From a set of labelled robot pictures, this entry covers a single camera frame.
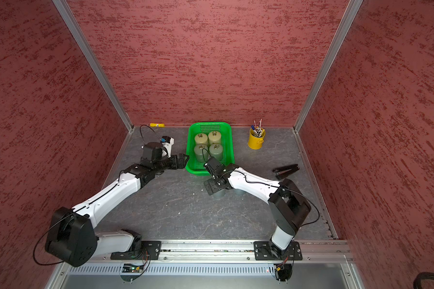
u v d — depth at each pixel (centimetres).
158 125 122
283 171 98
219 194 89
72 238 40
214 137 104
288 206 45
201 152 99
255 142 106
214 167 68
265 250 73
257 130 97
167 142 74
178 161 75
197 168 101
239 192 90
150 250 75
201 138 103
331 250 76
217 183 62
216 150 97
